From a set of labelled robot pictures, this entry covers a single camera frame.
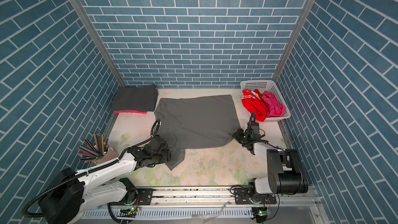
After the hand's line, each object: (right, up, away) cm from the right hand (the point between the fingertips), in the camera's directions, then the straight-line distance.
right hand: (232, 131), depth 94 cm
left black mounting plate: (-46, -28, -19) cm, 57 cm away
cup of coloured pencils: (-72, -8, -13) cm, 73 cm away
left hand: (-37, -13, -8) cm, 40 cm away
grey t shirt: (-24, +4, +14) cm, 28 cm away
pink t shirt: (+28, +14, +6) cm, 32 cm away
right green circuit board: (+9, -33, -23) cm, 42 cm away
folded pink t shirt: (-69, +11, +12) cm, 71 cm away
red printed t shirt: (+13, +19, +1) cm, 23 cm away
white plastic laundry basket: (+31, +30, +22) cm, 48 cm away
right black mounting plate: (+1, -28, -20) cm, 34 cm away
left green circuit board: (-53, -34, -22) cm, 67 cm away
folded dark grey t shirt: (-67, +21, +16) cm, 72 cm away
